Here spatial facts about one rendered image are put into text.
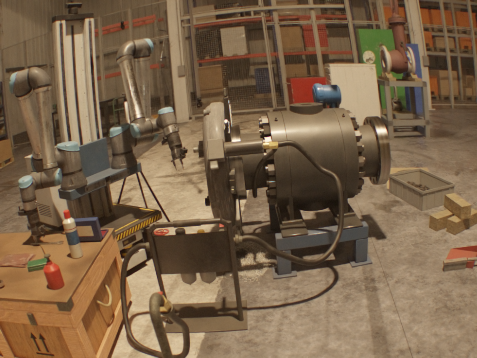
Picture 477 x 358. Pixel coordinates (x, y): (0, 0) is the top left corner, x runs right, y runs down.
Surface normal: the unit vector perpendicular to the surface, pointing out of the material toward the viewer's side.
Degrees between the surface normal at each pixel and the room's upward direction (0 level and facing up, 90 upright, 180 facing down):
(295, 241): 90
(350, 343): 0
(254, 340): 0
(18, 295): 0
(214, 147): 68
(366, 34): 90
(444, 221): 90
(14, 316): 90
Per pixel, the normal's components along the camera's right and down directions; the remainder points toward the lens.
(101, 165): 0.84, 0.06
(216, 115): -0.11, -0.66
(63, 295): -0.11, -0.96
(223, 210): 0.03, 0.69
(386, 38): -0.11, 0.28
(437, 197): 0.19, 0.25
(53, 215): -0.53, 0.28
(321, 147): -0.04, -0.10
